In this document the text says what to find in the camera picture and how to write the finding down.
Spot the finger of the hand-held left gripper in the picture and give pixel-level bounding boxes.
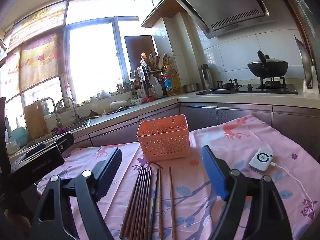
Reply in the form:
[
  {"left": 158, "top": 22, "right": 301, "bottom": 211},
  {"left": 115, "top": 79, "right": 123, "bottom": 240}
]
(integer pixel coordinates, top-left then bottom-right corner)
[{"left": 53, "top": 132, "right": 75, "bottom": 153}]

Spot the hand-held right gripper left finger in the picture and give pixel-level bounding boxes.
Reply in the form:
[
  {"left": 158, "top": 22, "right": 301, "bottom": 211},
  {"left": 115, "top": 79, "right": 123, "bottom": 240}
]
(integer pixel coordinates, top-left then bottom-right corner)
[{"left": 30, "top": 147, "right": 123, "bottom": 240}]

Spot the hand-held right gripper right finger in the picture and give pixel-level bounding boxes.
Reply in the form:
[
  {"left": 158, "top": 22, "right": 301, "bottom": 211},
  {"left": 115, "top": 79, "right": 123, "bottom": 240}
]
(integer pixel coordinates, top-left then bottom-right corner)
[{"left": 201, "top": 144, "right": 293, "bottom": 240}]

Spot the bunch of brown chopsticks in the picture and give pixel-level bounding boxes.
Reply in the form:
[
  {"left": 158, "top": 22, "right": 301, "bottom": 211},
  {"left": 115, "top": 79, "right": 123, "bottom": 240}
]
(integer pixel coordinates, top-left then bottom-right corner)
[{"left": 119, "top": 166, "right": 177, "bottom": 240}]

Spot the pink perforated plastic basket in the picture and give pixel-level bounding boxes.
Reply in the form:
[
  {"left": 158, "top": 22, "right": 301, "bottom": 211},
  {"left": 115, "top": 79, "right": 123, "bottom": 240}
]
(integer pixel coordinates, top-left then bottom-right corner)
[{"left": 136, "top": 114, "right": 190, "bottom": 162}]

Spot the person's left hand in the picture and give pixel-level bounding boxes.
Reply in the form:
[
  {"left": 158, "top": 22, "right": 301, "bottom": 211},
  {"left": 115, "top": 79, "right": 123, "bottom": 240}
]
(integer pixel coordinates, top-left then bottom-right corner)
[{"left": 1, "top": 210, "right": 33, "bottom": 233}]

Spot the pink floral tablecloth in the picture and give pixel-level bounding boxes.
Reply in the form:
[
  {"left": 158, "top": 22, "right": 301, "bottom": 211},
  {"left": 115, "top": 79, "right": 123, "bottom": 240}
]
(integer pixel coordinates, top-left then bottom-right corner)
[{"left": 36, "top": 115, "right": 320, "bottom": 240}]

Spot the wooden cutting board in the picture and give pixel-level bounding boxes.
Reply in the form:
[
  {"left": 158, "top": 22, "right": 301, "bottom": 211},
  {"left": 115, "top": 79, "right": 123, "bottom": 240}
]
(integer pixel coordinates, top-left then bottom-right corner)
[{"left": 24, "top": 101, "right": 48, "bottom": 140}]

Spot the steel kitchen faucet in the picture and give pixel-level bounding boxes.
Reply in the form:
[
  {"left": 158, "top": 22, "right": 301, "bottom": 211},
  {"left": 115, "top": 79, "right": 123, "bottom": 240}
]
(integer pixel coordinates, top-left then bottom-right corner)
[
  {"left": 59, "top": 96, "right": 75, "bottom": 123},
  {"left": 37, "top": 97, "right": 62, "bottom": 128}
]

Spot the white pocket router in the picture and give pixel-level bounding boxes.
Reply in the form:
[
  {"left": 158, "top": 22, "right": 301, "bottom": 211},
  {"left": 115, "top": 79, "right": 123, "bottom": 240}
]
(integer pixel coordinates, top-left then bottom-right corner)
[{"left": 249, "top": 148, "right": 275, "bottom": 174}]

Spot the kitchen counter with cabinets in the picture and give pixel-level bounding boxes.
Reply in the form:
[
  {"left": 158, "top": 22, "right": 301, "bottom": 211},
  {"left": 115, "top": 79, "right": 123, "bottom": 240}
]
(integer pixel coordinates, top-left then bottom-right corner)
[{"left": 7, "top": 90, "right": 320, "bottom": 160}]

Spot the printed window shade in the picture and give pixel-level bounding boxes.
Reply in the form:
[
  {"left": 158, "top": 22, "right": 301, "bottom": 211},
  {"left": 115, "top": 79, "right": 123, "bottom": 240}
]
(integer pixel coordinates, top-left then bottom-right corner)
[{"left": 0, "top": 5, "right": 67, "bottom": 95}]

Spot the black gas stove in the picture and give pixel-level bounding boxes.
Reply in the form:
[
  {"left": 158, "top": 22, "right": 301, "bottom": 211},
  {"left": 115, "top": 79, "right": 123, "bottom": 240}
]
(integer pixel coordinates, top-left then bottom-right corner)
[{"left": 196, "top": 76, "right": 298, "bottom": 95}]

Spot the cluster of condiment bottles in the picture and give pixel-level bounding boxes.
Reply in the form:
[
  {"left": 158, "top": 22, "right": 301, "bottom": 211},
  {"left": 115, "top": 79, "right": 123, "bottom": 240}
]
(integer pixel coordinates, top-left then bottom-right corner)
[{"left": 116, "top": 70, "right": 150, "bottom": 100}]

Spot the steel thermos jug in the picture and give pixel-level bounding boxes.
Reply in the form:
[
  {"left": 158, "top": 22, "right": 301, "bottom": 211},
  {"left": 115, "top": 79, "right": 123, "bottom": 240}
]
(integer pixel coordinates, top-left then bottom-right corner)
[{"left": 201, "top": 64, "right": 213, "bottom": 90}]

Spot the yellow cooking oil bottle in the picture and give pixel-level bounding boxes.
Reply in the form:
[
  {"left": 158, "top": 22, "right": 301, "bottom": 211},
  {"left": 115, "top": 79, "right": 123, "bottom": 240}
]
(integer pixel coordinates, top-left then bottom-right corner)
[{"left": 164, "top": 64, "right": 181, "bottom": 97}]

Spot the white plastic jug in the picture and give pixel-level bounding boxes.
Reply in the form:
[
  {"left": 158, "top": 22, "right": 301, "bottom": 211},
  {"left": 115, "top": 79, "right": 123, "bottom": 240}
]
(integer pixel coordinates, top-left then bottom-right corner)
[{"left": 149, "top": 75, "right": 163, "bottom": 98}]

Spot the dark brown board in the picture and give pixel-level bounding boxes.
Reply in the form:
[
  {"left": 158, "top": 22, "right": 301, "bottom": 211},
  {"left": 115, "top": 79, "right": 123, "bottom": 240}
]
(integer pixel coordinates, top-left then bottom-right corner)
[{"left": 124, "top": 35, "right": 154, "bottom": 80}]

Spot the black wok with lid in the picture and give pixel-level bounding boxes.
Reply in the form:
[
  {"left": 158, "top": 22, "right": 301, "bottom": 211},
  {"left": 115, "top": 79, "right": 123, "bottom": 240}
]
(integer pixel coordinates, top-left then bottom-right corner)
[{"left": 247, "top": 50, "right": 289, "bottom": 77}]

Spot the pile of snack bags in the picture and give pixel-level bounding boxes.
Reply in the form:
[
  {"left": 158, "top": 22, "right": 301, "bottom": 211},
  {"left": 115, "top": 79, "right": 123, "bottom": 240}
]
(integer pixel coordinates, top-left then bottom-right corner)
[{"left": 139, "top": 51, "right": 173, "bottom": 71}]

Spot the white lid stand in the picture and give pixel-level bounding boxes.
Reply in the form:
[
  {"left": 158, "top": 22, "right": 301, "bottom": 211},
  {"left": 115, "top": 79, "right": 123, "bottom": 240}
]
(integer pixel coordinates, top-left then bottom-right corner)
[{"left": 303, "top": 66, "right": 320, "bottom": 94}]

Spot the steel pan lid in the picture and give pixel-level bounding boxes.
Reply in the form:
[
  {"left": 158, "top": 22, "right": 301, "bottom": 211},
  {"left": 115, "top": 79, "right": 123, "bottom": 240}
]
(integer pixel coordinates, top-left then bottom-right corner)
[{"left": 294, "top": 35, "right": 313, "bottom": 89}]

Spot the steel range hood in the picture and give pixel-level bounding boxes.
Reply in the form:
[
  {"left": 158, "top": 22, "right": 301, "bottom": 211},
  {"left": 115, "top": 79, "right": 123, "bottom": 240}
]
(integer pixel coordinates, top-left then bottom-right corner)
[{"left": 176, "top": 0, "right": 270, "bottom": 39}]

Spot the white charging cable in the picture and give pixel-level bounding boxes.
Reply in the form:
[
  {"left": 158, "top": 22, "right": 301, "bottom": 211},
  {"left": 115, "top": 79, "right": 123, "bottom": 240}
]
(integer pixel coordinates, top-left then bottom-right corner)
[{"left": 274, "top": 163, "right": 313, "bottom": 205}]

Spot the wall cabinet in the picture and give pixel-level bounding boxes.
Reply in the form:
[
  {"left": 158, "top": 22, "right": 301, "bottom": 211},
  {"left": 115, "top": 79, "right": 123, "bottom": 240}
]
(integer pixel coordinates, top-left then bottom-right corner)
[{"left": 141, "top": 0, "right": 185, "bottom": 28}]

